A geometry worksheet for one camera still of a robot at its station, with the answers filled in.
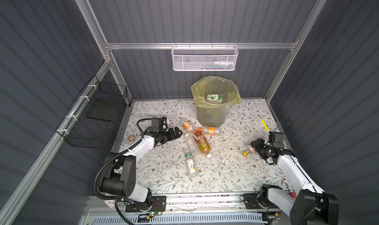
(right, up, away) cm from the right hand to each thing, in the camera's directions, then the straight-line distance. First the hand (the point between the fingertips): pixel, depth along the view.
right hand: (256, 145), depth 87 cm
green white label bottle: (-23, +29, +13) cm, 39 cm away
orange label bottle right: (-26, +8, +10) cm, 29 cm away
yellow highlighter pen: (+14, +10, +16) cm, 23 cm away
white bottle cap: (-28, -6, 0) cm, 28 cm away
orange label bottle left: (-41, +11, +12) cm, 44 cm away
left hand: (-48, +6, +4) cm, 48 cm away
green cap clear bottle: (-38, -10, -6) cm, 40 cm away
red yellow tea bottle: (-32, +2, +3) cm, 32 cm away
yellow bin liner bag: (-22, +38, +12) cm, 46 cm away
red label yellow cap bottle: (-3, -3, -1) cm, 4 cm away
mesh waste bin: (-24, +16, +12) cm, 32 cm away
